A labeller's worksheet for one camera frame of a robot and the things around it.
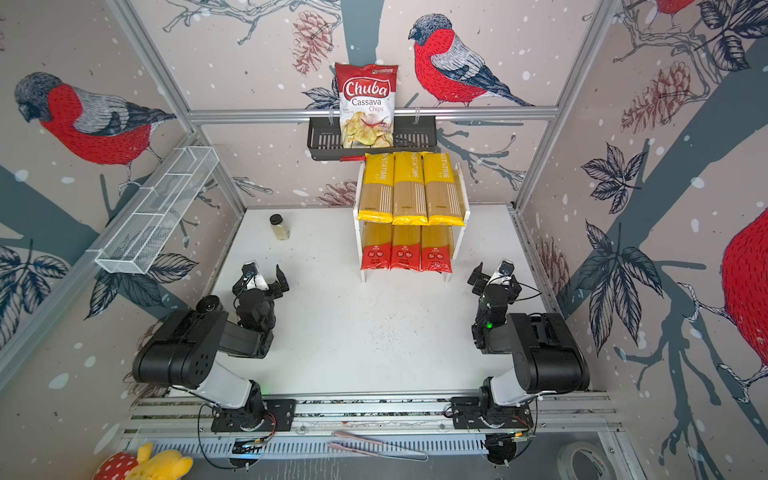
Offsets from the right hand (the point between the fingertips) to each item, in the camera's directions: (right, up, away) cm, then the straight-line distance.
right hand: (494, 272), depth 88 cm
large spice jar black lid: (-83, -8, -7) cm, 83 cm away
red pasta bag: (-36, +8, -2) cm, 37 cm away
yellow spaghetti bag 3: (-18, +21, -13) cm, 31 cm away
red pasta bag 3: (-18, +7, -3) cm, 19 cm away
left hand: (-71, +1, -1) cm, 71 cm away
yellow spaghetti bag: (-35, +19, -15) cm, 43 cm away
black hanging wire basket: (-25, +44, +7) cm, 51 cm away
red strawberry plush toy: (-90, -38, -26) cm, 101 cm away
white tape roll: (+8, -39, -24) cm, 47 cm away
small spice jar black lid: (-73, +17, +16) cm, 77 cm away
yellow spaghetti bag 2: (-27, +20, -14) cm, 36 cm away
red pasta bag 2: (-27, +8, -3) cm, 28 cm away
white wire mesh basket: (-94, +9, -17) cm, 96 cm away
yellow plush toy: (-81, -38, -25) cm, 93 cm away
